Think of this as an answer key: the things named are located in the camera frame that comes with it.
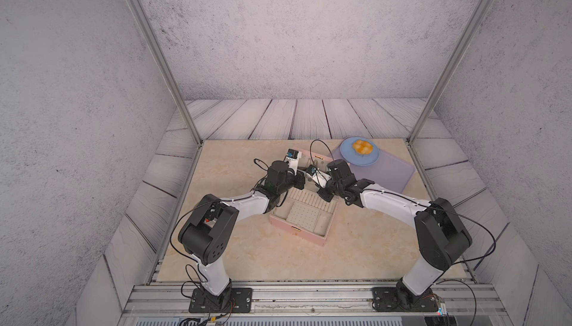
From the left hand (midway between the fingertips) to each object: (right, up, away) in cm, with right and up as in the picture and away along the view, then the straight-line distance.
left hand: (311, 170), depth 89 cm
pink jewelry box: (-4, -15, -2) cm, 16 cm away
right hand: (+3, -5, +1) cm, 6 cm away
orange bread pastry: (+28, +10, +26) cm, 40 cm away
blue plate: (+22, +6, +26) cm, 34 cm away
